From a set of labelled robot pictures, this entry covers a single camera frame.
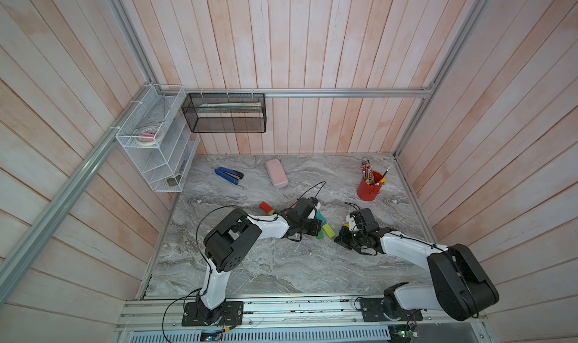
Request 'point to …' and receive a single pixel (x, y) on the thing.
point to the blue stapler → (232, 176)
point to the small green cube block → (320, 234)
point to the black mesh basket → (226, 113)
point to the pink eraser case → (278, 174)
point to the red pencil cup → (368, 192)
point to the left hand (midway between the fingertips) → (321, 231)
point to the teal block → (321, 217)
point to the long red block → (265, 207)
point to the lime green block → (271, 213)
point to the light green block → (329, 230)
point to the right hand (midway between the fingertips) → (333, 237)
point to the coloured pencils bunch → (366, 166)
